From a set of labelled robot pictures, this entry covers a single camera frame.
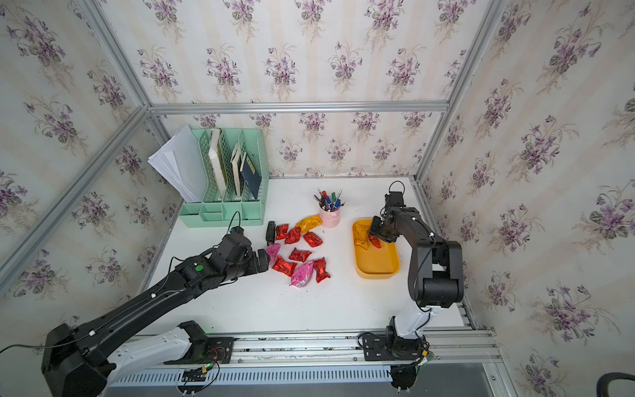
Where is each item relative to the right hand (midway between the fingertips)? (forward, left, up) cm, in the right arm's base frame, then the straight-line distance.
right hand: (377, 232), depth 95 cm
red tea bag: (-2, +25, -2) cm, 25 cm away
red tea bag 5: (-4, +1, -1) cm, 4 cm away
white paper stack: (+19, +77, +20) cm, 82 cm away
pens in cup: (+11, +20, +5) cm, 23 cm away
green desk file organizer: (+9, +55, +1) cm, 55 cm away
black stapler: (+2, +43, -4) cm, 43 cm away
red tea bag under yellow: (-1, +33, -2) cm, 33 cm away
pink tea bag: (-8, +40, -3) cm, 41 cm away
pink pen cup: (+6, +18, +1) cm, 19 cm away
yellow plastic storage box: (-10, +1, -5) cm, 12 cm away
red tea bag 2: (-10, +30, -1) cm, 31 cm away
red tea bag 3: (-14, +35, -2) cm, 38 cm away
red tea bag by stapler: (0, +37, 0) cm, 37 cm away
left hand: (-17, +40, +8) cm, 44 cm away
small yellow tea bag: (0, +6, -1) cm, 7 cm away
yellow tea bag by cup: (+4, +28, -1) cm, 28 cm away
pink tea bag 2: (-17, +28, -1) cm, 33 cm away
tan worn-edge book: (+22, +57, +15) cm, 63 cm away
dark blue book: (+27, +54, +3) cm, 60 cm away
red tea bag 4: (-15, +22, -1) cm, 27 cm away
